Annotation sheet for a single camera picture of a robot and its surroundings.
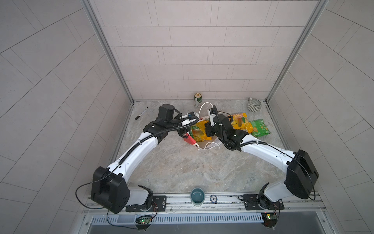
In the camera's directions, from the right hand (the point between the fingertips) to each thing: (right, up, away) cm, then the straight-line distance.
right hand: (204, 125), depth 82 cm
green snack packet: (+38, -4, +14) cm, 41 cm away
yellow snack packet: (-2, -5, +7) cm, 8 cm away
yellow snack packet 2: (+25, +1, +14) cm, 29 cm away
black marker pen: (-47, +4, +23) cm, 52 cm away
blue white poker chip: (+4, -37, -9) cm, 38 cm away
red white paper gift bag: (-1, -9, -11) cm, 14 cm away
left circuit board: (-28, -42, -17) cm, 54 cm away
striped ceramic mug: (+38, +12, +24) cm, 47 cm away
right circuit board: (+30, -43, -14) cm, 55 cm away
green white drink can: (-3, +16, +23) cm, 29 cm away
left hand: (-4, +3, -7) cm, 9 cm away
